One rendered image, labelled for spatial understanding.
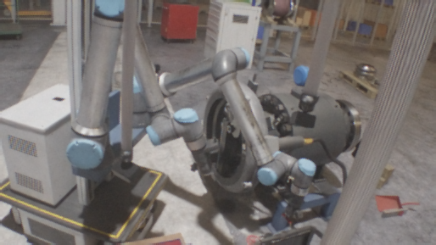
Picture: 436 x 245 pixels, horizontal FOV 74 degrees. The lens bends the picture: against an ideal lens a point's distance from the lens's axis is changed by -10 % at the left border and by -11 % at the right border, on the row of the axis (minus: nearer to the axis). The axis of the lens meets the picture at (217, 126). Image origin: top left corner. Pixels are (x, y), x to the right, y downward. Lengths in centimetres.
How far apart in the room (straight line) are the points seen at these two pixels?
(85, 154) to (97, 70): 34
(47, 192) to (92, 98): 85
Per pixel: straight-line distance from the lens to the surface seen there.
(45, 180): 191
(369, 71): 682
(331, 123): 235
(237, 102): 147
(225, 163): 218
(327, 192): 254
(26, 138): 184
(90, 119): 129
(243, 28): 594
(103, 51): 119
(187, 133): 133
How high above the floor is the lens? 162
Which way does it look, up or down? 26 degrees down
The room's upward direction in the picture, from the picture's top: 9 degrees clockwise
